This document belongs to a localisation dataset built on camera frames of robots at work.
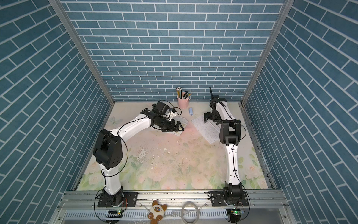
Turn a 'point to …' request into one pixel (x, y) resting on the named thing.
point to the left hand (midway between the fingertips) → (181, 130)
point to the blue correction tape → (190, 111)
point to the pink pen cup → (183, 101)
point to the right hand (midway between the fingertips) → (211, 122)
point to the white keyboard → (209, 130)
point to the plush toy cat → (156, 212)
